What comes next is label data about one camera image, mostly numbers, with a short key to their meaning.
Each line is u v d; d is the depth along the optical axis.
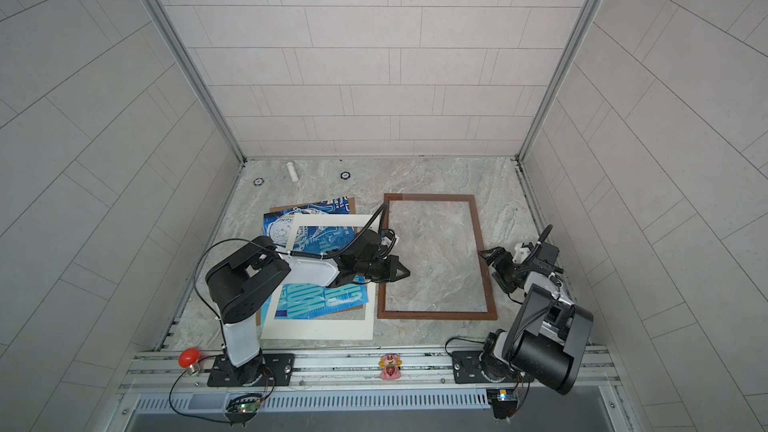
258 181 1.08
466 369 0.71
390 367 0.69
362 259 0.71
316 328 0.77
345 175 1.11
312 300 0.82
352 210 1.02
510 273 0.79
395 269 0.77
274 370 0.71
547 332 0.46
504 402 0.68
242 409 0.64
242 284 0.47
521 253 0.81
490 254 0.79
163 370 0.72
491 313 0.79
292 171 1.11
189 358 0.71
